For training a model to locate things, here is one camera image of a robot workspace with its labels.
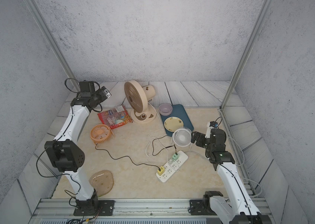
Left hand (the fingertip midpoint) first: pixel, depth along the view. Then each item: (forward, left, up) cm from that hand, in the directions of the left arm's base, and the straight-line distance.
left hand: (107, 93), depth 88 cm
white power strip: (-36, -40, -27) cm, 61 cm away
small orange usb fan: (-14, +8, -23) cm, 28 cm away
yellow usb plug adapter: (-40, -34, -24) cm, 58 cm away
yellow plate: (-2, -43, -29) cm, 52 cm away
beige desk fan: (0, -19, -4) cm, 20 cm away
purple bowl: (+11, -38, -26) cm, 47 cm away
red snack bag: (+2, 0, -25) cm, 25 cm away
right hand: (-25, -55, -10) cm, 61 cm away
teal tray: (+11, -48, -29) cm, 58 cm away
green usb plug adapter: (-32, -41, -24) cm, 58 cm away
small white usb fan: (-20, -47, -21) cm, 55 cm away
